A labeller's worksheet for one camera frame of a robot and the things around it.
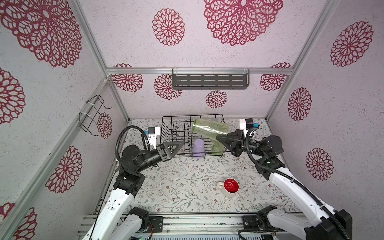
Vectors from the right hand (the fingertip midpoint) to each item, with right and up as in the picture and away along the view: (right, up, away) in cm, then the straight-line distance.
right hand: (218, 137), depth 58 cm
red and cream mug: (+11, -29, +27) cm, 41 cm away
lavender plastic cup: (-6, -8, +31) cm, 33 cm away
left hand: (-15, -4, +3) cm, 15 cm away
